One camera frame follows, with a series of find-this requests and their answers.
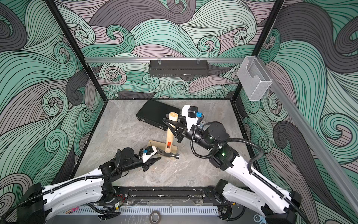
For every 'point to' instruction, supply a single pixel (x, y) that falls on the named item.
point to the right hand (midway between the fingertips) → (164, 118)
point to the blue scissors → (258, 218)
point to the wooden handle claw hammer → (169, 141)
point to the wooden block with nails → (161, 145)
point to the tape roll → (155, 217)
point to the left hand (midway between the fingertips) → (159, 153)
